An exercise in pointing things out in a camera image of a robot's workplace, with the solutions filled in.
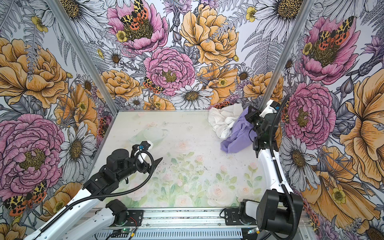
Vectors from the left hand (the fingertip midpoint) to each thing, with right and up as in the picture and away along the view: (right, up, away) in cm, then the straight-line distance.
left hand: (153, 156), depth 74 cm
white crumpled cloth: (+40, +19, +34) cm, 55 cm away
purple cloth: (+47, +9, +11) cm, 49 cm away
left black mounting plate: (-9, -30, 0) cm, 31 cm away
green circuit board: (-15, -37, -1) cm, 40 cm away
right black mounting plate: (+38, -30, +1) cm, 49 cm away
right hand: (+46, +23, +3) cm, 52 cm away
